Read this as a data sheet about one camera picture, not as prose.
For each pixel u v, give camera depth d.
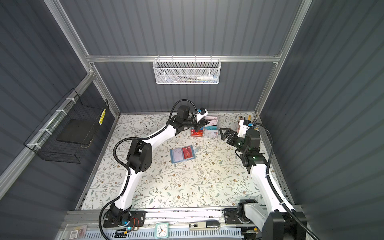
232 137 0.69
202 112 0.81
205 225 0.68
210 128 1.04
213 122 0.94
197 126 0.85
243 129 0.70
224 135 0.70
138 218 0.72
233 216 0.74
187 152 0.96
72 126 0.75
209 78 0.88
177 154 0.97
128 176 0.61
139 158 0.63
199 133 1.05
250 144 0.59
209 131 1.05
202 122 0.86
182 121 0.79
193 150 0.99
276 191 0.44
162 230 0.69
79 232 0.69
